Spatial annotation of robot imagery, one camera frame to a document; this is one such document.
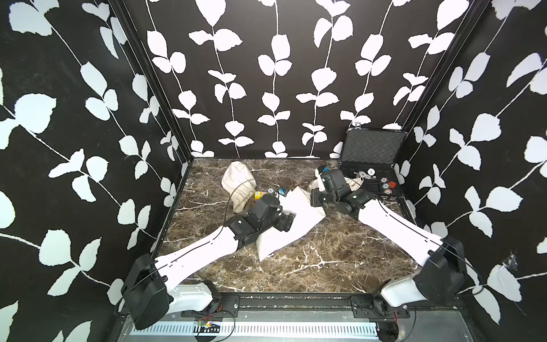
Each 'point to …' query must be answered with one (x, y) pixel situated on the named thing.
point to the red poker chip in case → (392, 184)
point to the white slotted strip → (215, 328)
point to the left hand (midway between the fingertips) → (287, 205)
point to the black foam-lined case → (370, 154)
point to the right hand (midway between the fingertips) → (308, 190)
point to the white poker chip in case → (371, 172)
